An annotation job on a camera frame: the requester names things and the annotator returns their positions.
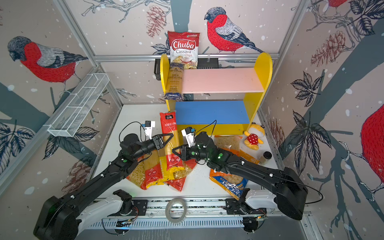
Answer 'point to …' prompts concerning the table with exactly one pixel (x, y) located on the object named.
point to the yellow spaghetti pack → (165, 174)
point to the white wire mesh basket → (76, 107)
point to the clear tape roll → (168, 208)
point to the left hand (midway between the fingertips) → (171, 137)
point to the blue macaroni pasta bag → (233, 184)
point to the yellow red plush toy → (254, 134)
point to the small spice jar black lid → (265, 158)
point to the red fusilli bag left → (137, 175)
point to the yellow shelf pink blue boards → (218, 118)
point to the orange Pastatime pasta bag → (231, 144)
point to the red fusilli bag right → (174, 160)
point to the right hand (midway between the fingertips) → (170, 154)
